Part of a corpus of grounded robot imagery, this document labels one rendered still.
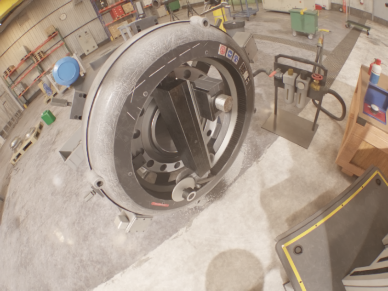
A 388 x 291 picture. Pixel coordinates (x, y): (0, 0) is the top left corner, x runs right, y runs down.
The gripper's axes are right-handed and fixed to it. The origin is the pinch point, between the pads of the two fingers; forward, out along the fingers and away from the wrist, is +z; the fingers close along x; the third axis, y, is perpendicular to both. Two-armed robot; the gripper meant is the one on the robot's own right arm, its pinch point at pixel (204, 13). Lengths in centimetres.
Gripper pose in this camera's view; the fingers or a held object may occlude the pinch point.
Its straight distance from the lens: 95.1
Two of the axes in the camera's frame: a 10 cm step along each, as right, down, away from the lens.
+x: 8.1, 1.6, 5.7
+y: 4.8, 3.9, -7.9
